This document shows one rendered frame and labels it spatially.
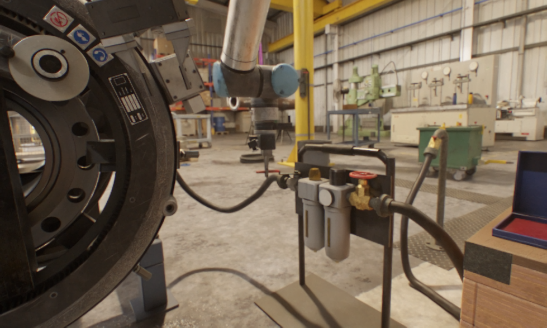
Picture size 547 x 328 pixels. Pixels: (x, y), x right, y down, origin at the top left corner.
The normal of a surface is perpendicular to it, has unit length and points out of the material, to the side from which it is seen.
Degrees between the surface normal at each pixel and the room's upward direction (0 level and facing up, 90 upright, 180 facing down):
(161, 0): 114
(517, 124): 90
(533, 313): 90
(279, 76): 90
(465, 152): 90
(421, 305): 0
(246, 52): 134
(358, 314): 0
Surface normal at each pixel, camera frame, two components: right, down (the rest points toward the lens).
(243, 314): -0.03, -0.99
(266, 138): 0.15, 0.12
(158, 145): 0.65, 0.07
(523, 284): -0.79, 0.10
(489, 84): -0.94, 0.07
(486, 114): 0.36, 0.11
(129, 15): -0.08, 0.52
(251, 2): 0.03, 0.75
